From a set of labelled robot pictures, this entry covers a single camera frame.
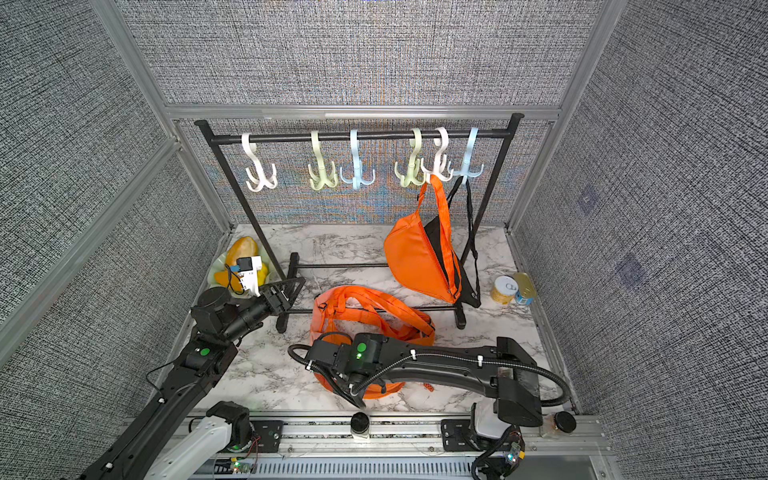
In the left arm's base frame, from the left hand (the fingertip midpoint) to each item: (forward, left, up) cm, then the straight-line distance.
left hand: (304, 279), depth 70 cm
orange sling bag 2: (+5, -10, -25) cm, 28 cm away
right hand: (-17, -10, -15) cm, 24 cm away
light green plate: (+24, +36, -23) cm, 49 cm away
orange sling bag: (+14, -27, -10) cm, 32 cm away
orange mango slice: (+20, +36, -26) cm, 48 cm away
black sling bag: (+7, -45, -18) cm, 49 cm away
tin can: (+9, -58, -23) cm, 62 cm away
